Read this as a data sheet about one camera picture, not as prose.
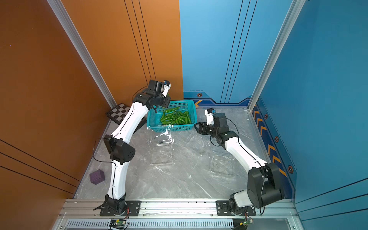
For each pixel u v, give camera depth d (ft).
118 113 3.68
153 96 2.20
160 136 3.06
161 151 3.08
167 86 2.55
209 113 2.47
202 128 2.42
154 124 3.56
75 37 2.61
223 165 2.92
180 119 3.56
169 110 3.00
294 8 2.29
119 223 2.34
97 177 2.61
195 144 3.24
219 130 2.12
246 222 2.29
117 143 1.74
